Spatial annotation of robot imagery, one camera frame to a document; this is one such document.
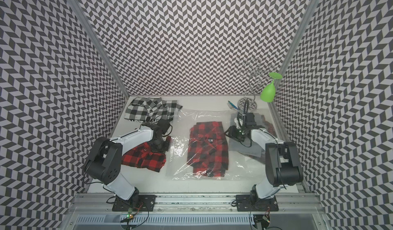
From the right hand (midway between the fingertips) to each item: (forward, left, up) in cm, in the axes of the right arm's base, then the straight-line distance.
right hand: (227, 136), depth 91 cm
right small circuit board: (-40, -13, -4) cm, 43 cm away
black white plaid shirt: (+23, +58, -1) cm, 62 cm away
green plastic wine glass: (+17, -23, +19) cm, 35 cm away
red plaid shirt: (-9, +12, -2) cm, 15 cm away
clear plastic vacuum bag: (-16, -6, -5) cm, 19 cm away
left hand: (-9, +38, -3) cm, 39 cm away
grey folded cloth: (-4, -4, -4) cm, 8 cm away
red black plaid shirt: (-12, +48, 0) cm, 49 cm away
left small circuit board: (-39, +47, 0) cm, 61 cm away
